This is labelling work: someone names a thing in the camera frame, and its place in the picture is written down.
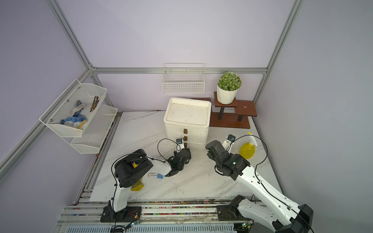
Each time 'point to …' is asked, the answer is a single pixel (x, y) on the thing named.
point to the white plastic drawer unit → (189, 119)
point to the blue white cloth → (77, 119)
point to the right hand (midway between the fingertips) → (217, 152)
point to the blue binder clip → (160, 176)
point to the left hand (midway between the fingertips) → (186, 147)
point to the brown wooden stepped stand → (235, 114)
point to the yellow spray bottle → (247, 150)
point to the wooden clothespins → (95, 103)
